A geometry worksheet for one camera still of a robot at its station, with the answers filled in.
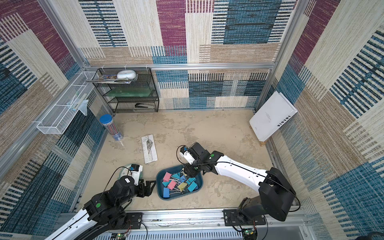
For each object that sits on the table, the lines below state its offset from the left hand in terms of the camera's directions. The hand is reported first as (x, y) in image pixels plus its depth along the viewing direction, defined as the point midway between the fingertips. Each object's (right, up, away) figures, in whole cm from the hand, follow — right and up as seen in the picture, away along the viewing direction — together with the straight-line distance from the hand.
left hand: (150, 181), depth 78 cm
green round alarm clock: (-8, +9, -11) cm, 16 cm away
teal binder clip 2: (+6, -4, +5) cm, 9 cm away
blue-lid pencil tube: (-28, +30, +12) cm, 43 cm away
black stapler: (-16, +43, +32) cm, 56 cm away
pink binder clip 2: (+10, -4, +5) cm, 12 cm away
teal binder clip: (+21, -4, +3) cm, 22 cm away
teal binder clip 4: (+20, -2, +6) cm, 21 cm away
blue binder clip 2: (+16, -1, +7) cm, 17 cm away
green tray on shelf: (-18, +51, +22) cm, 58 cm away
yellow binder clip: (+16, -4, +4) cm, 17 cm away
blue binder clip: (+7, -7, +3) cm, 11 cm away
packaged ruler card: (-7, +13, +21) cm, 26 cm away
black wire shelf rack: (-31, +45, +41) cm, 68 cm away
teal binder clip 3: (+13, +1, +6) cm, 14 cm away
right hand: (+19, +7, +4) cm, 20 cm away
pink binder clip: (+7, 0, +6) cm, 9 cm away
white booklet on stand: (+70, +37, +9) cm, 79 cm away
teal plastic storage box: (+13, -8, +4) cm, 15 cm away
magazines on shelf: (-28, +57, +15) cm, 65 cm away
